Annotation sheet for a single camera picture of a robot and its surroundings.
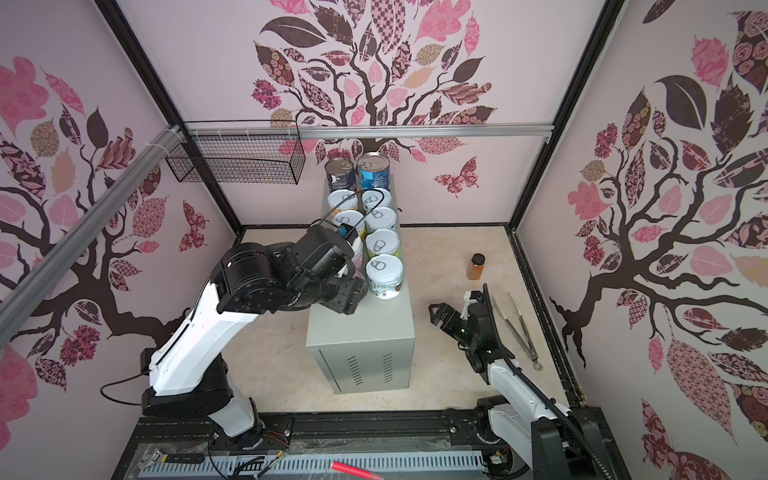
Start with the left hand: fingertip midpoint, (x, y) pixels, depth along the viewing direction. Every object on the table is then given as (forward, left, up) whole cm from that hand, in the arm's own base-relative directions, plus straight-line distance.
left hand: (346, 288), depth 59 cm
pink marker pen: (-28, +1, -36) cm, 45 cm away
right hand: (+10, -24, -27) cm, 38 cm away
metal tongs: (+2, -51, -34) cm, 61 cm away
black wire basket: (+76, +52, -19) cm, 94 cm away
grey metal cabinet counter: (-9, -5, -10) cm, 14 cm away
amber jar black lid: (+27, -38, -28) cm, 54 cm away
